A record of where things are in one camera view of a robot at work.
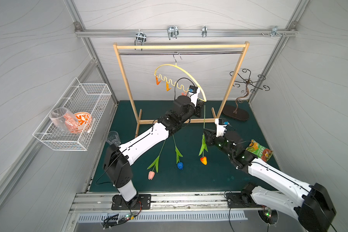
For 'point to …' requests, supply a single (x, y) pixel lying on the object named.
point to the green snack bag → (259, 151)
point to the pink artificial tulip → (151, 174)
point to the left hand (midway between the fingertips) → (204, 100)
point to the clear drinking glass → (113, 138)
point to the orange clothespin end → (157, 80)
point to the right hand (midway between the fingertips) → (204, 129)
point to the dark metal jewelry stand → (238, 112)
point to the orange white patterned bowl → (84, 120)
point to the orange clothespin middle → (167, 86)
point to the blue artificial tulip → (180, 165)
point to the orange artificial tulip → (204, 147)
